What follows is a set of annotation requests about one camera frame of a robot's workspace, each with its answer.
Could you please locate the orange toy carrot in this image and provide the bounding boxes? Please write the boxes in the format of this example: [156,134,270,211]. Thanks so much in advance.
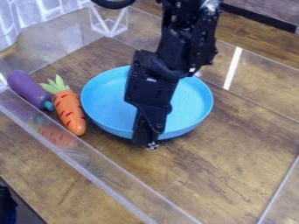
[40,74,87,136]

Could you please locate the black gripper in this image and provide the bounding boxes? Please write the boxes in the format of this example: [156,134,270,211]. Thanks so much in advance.
[124,50,197,151]

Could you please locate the purple toy eggplant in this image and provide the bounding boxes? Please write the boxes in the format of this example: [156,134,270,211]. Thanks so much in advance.
[7,70,55,111]

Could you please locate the black cable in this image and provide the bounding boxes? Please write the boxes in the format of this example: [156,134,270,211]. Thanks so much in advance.
[89,0,137,11]

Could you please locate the white patterned cloth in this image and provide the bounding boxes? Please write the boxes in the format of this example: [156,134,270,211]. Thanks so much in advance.
[0,0,115,52]

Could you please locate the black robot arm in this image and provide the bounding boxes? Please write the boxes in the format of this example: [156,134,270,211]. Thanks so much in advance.
[124,0,223,151]

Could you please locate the dark wooden furniture edge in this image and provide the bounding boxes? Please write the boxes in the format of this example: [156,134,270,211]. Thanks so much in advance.
[222,3,296,33]

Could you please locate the blue round tray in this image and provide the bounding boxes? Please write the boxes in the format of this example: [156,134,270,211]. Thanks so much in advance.
[80,66,214,140]

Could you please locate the clear acrylic barrier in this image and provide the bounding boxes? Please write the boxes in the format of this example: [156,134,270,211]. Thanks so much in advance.
[0,14,299,224]

